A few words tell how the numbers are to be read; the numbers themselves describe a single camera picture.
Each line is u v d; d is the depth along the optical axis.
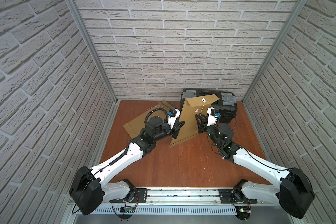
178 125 0.67
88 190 0.39
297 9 0.70
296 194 0.41
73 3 0.69
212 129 0.66
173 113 0.60
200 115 0.72
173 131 0.62
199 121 0.71
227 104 0.95
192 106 0.62
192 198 0.75
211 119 0.64
